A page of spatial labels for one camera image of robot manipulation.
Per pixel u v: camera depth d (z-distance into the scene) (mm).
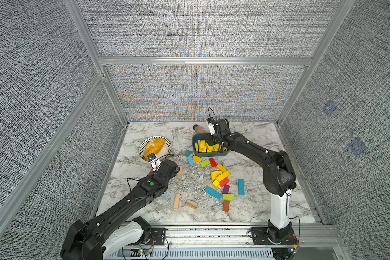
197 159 1003
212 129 786
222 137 731
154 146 975
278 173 534
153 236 732
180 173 921
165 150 1033
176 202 836
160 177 602
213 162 974
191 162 974
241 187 897
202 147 1003
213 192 859
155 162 700
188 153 1031
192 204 820
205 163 982
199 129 1130
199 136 1050
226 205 813
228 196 840
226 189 875
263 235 727
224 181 900
